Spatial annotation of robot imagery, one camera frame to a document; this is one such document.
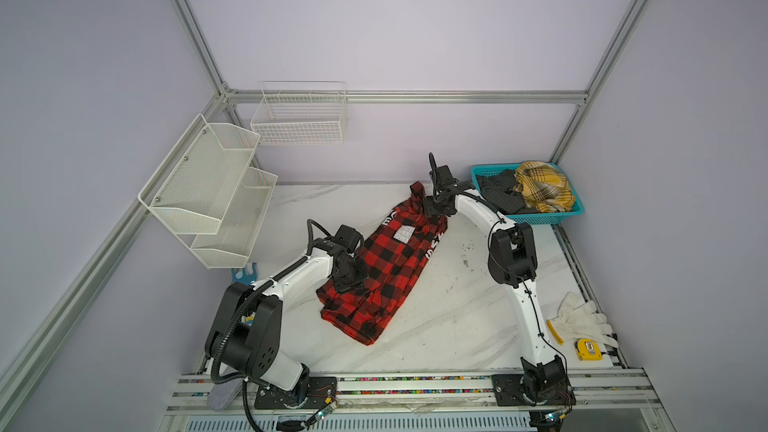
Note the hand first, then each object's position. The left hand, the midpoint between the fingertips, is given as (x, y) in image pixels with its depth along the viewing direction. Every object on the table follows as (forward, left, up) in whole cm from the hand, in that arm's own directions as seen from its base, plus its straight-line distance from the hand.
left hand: (363, 286), depth 86 cm
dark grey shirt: (+38, -49, +2) cm, 62 cm away
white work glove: (-8, -63, -5) cm, 64 cm away
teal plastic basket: (+25, -56, +1) cm, 62 cm away
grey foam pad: (-26, +33, -4) cm, 42 cm away
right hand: (+31, -23, 0) cm, 39 cm away
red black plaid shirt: (+13, -9, -3) cm, 16 cm away
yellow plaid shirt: (+36, -62, +7) cm, 72 cm away
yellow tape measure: (-16, -62, -4) cm, 64 cm away
